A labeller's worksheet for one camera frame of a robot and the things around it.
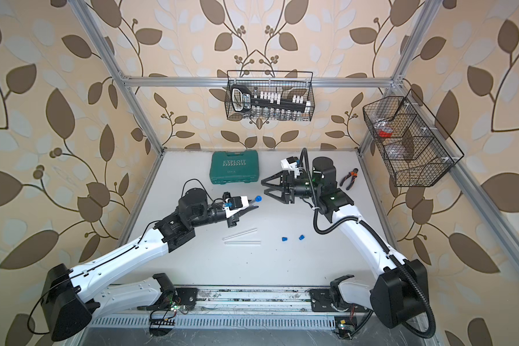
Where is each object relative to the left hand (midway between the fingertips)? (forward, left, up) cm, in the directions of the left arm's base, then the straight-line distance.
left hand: (251, 197), depth 67 cm
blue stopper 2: (-1, -20, -29) cm, 35 cm away
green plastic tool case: (+34, +12, -25) cm, 44 cm away
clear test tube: (+1, +8, -30) cm, 31 cm away
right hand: (+2, -4, +2) cm, 5 cm away
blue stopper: (-1, -12, -30) cm, 32 cm away
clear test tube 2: (-2, +5, -32) cm, 32 cm away
